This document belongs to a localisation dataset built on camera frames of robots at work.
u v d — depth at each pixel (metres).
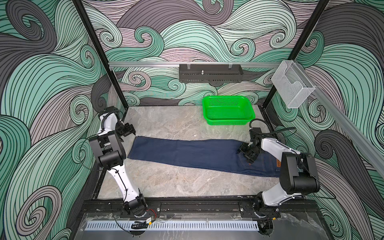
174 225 0.70
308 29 0.78
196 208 0.74
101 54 0.88
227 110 1.18
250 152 0.78
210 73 0.95
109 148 0.56
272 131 1.15
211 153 0.92
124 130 0.83
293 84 0.79
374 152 0.51
